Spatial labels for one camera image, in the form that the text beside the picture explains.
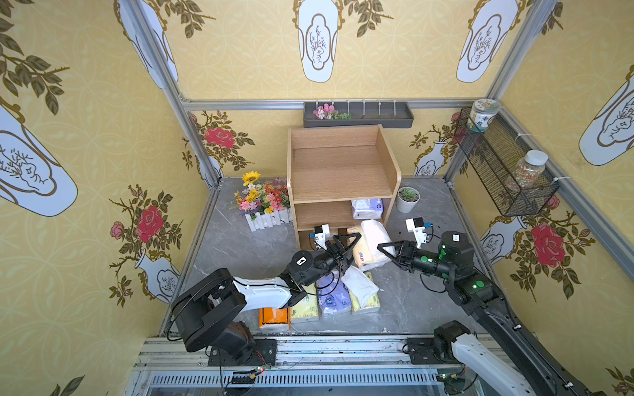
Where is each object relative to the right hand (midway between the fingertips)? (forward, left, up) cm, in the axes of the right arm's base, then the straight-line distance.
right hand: (382, 246), depth 70 cm
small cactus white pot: (+33, -17, -18) cm, 41 cm away
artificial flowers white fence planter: (+22, +40, -9) cm, 46 cm away
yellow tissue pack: (-8, +4, -17) cm, 19 cm away
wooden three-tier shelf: (+25, +16, +6) cm, 31 cm away
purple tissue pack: (-8, +13, -19) cm, 24 cm away
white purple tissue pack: (+15, +3, -3) cm, 16 cm away
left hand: (+3, +7, -1) cm, 8 cm away
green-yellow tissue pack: (-12, +21, -19) cm, 31 cm away
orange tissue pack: (-15, +31, -17) cm, 38 cm away
